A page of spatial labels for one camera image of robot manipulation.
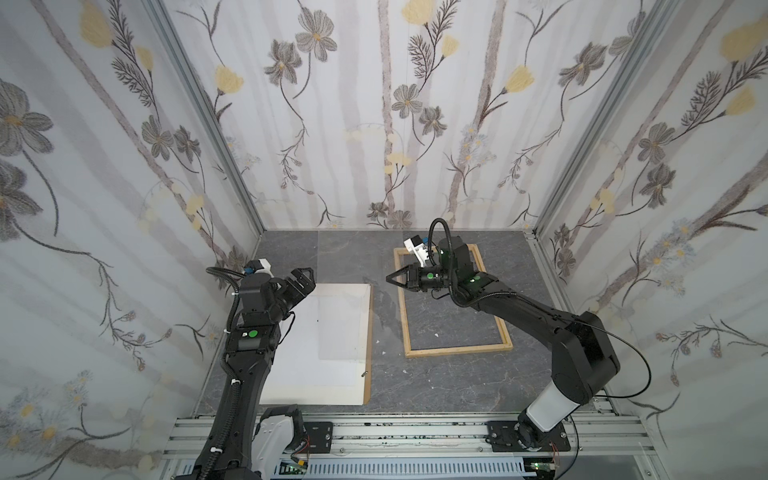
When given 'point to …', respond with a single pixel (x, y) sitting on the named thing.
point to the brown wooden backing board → (368, 381)
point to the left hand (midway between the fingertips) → (300, 269)
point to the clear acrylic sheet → (366, 257)
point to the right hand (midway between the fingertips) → (386, 272)
